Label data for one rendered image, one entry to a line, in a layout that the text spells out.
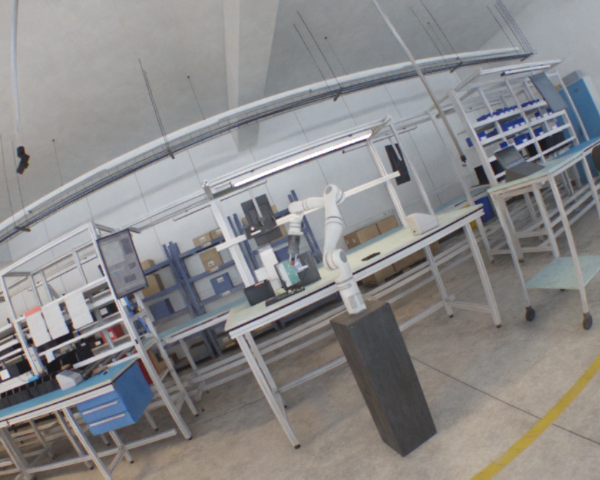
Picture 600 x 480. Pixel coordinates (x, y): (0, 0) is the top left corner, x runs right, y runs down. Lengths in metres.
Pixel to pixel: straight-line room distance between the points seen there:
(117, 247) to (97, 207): 4.23
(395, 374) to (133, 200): 5.87
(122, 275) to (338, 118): 5.62
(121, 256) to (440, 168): 6.76
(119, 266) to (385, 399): 2.15
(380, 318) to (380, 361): 0.21
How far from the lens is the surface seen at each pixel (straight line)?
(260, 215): 3.94
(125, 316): 3.05
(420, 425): 1.91
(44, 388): 3.49
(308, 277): 2.21
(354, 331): 1.54
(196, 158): 6.63
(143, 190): 6.70
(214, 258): 5.78
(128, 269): 2.80
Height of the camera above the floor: 1.29
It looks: level
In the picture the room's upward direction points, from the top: 24 degrees counter-clockwise
